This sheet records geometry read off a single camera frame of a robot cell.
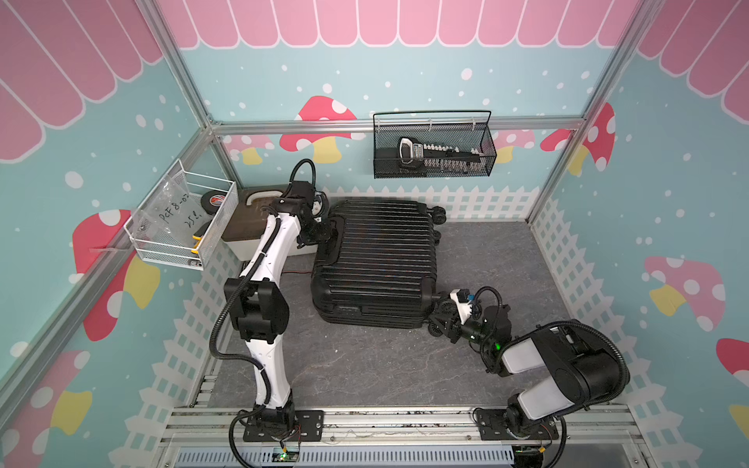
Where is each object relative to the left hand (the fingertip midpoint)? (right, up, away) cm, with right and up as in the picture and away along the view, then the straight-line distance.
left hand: (326, 241), depth 90 cm
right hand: (+33, -22, -3) cm, 40 cm away
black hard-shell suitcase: (+16, -7, -8) cm, 19 cm away
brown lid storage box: (-25, +7, -1) cm, 26 cm away
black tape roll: (-29, +11, -11) cm, 33 cm away
